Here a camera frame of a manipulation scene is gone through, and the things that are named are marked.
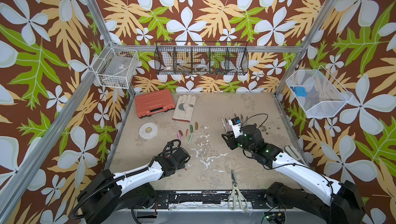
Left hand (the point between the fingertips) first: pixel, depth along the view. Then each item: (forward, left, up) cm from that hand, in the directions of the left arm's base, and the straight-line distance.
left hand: (181, 159), depth 87 cm
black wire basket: (+55, -11, +30) cm, 64 cm away
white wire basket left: (+40, +38, +34) cm, 65 cm away
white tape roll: (+19, +23, 0) cm, 30 cm away
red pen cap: (+18, -2, 0) cm, 18 cm away
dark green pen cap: (+20, -5, 0) cm, 21 cm away
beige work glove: (+38, +1, 0) cm, 38 cm away
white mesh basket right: (+23, -75, +30) cm, 84 cm away
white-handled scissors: (-17, -29, 0) cm, 34 cm away
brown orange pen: (+31, -41, -1) cm, 51 cm away
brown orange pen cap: (+23, -8, 0) cm, 24 cm away
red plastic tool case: (+38, +22, +4) cm, 44 cm away
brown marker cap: (+17, +2, -1) cm, 17 cm away
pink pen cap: (+15, +3, 0) cm, 15 cm away
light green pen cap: (+14, -5, 0) cm, 15 cm away
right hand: (+8, -23, +16) cm, 29 cm away
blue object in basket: (+30, -68, +26) cm, 78 cm away
